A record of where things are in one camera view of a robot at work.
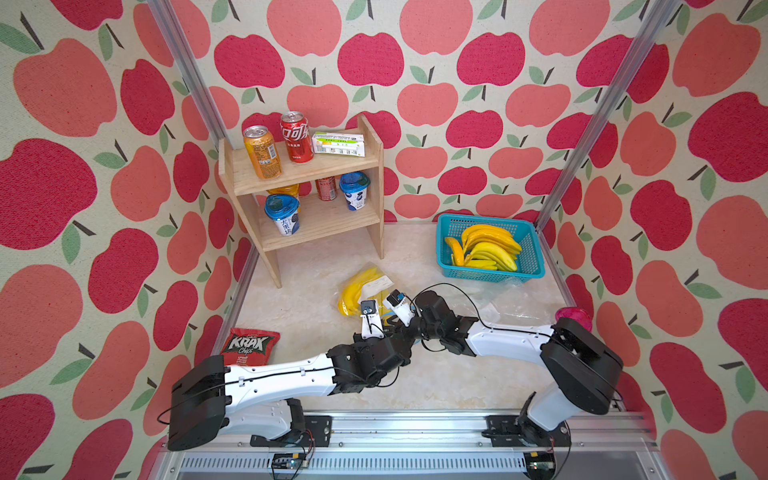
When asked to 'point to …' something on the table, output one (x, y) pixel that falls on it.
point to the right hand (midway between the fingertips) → (383, 332)
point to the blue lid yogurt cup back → (354, 186)
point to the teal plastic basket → (530, 259)
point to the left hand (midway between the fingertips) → (390, 332)
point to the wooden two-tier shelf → (318, 219)
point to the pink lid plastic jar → (577, 314)
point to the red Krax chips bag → (247, 347)
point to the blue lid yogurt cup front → (283, 210)
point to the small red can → (327, 188)
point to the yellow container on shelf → (292, 189)
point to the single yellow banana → (457, 251)
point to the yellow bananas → (483, 264)
